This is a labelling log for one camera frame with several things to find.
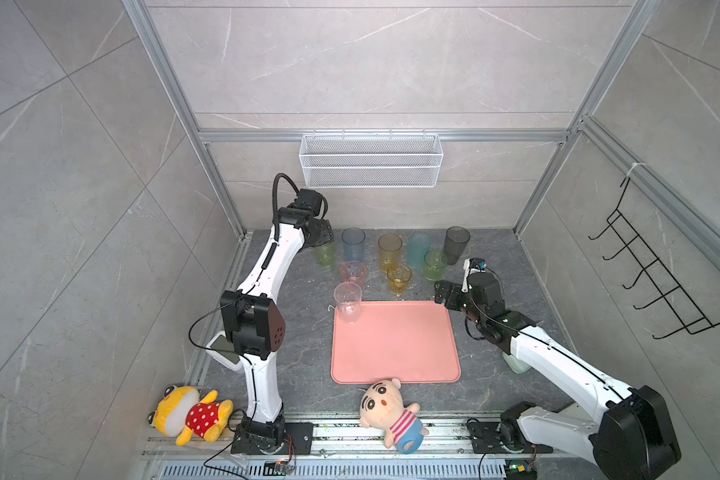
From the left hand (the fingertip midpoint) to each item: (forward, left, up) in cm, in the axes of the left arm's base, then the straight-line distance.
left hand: (318, 231), depth 90 cm
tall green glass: (+5, 0, -18) cm, 19 cm away
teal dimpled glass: (+7, -35, -15) cm, 38 cm away
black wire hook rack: (-27, -82, +9) cm, 87 cm away
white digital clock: (-42, +13, +13) cm, 46 cm away
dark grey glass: (+3, -46, -11) cm, 47 cm away
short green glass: (0, -40, -17) cm, 43 cm away
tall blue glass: (+5, -11, -10) cm, 15 cm away
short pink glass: (-2, -10, -19) cm, 22 cm away
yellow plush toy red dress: (-46, +32, -16) cm, 58 cm away
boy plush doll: (-47, -17, -13) cm, 52 cm away
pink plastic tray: (-27, -28, -22) cm, 44 cm away
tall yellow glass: (0, -23, -10) cm, 25 cm away
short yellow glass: (-5, -26, -18) cm, 32 cm away
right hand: (-17, -38, -6) cm, 42 cm away
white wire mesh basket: (+26, -18, +8) cm, 32 cm away
